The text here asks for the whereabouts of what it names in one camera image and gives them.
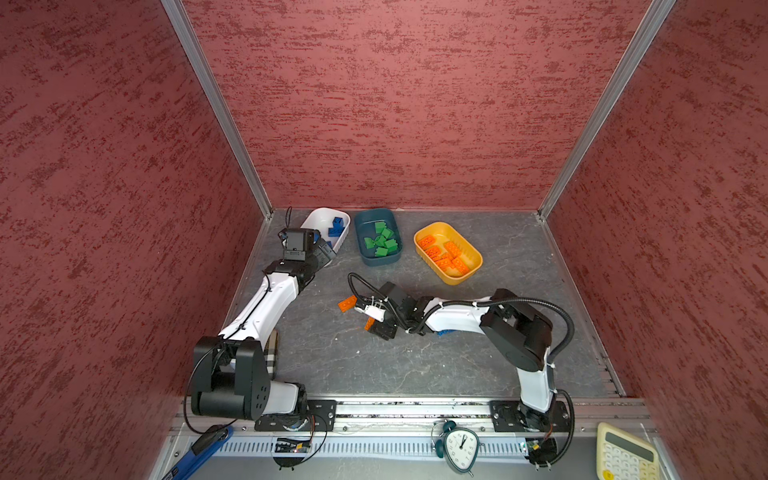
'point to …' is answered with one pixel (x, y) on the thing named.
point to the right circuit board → (541, 450)
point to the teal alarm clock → (458, 446)
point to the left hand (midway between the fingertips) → (320, 261)
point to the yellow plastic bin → (443, 233)
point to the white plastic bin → (321, 219)
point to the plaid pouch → (271, 353)
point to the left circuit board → (286, 445)
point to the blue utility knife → (201, 450)
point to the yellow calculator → (624, 456)
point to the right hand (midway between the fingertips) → (375, 324)
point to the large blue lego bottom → (335, 231)
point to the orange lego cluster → (434, 252)
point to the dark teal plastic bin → (365, 224)
